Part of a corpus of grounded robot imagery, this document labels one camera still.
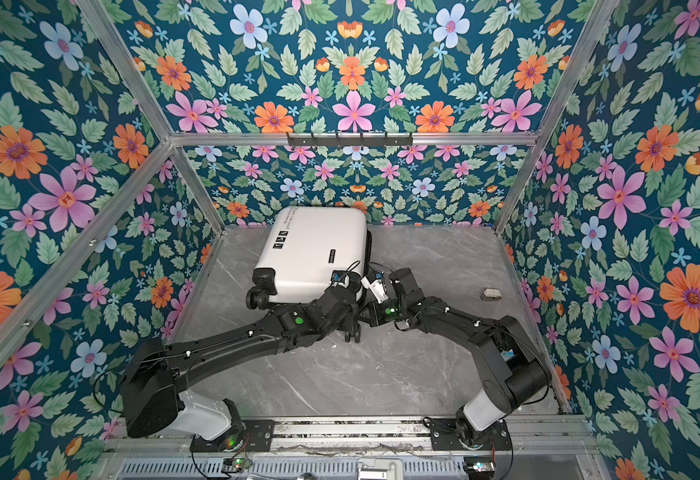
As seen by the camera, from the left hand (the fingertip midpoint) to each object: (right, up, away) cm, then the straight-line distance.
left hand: (359, 306), depth 78 cm
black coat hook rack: (-3, +50, +14) cm, 52 cm away
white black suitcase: (-16, +15, +6) cm, 23 cm away
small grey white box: (+43, +1, +18) cm, 46 cm away
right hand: (-1, -3, +5) cm, 6 cm away
